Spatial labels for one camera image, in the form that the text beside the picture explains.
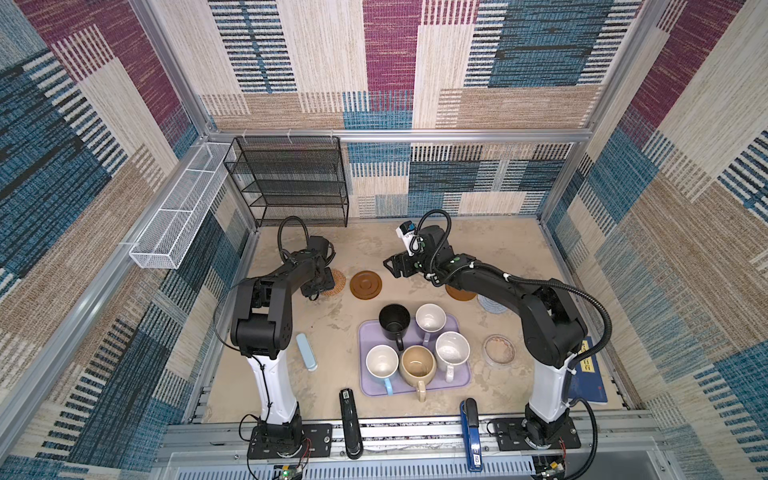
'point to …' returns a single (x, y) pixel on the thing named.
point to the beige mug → (418, 367)
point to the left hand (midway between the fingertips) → (321, 282)
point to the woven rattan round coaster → (339, 283)
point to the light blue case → (306, 352)
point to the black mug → (394, 320)
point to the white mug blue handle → (382, 361)
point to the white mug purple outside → (430, 319)
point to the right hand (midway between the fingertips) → (395, 261)
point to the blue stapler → (470, 435)
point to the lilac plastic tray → (369, 335)
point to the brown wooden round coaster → (366, 285)
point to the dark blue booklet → (586, 381)
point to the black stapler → (353, 443)
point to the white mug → (451, 348)
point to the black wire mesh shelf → (290, 179)
